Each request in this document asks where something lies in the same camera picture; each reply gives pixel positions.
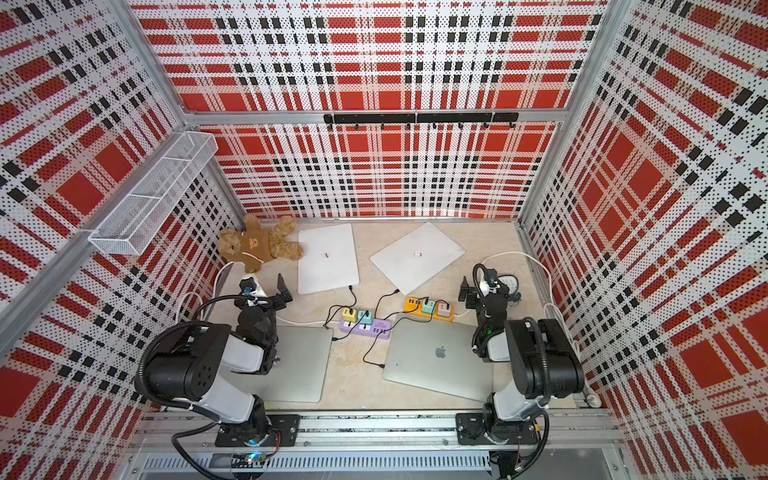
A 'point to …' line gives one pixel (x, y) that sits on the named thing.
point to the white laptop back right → (418, 258)
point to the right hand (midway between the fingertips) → (484, 277)
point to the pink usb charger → (443, 311)
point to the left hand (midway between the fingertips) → (271, 278)
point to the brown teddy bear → (254, 245)
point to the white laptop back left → (329, 258)
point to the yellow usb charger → (348, 317)
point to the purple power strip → (380, 328)
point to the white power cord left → (176, 312)
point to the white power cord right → (549, 302)
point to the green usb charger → (428, 307)
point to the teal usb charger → (366, 320)
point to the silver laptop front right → (437, 355)
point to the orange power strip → (414, 306)
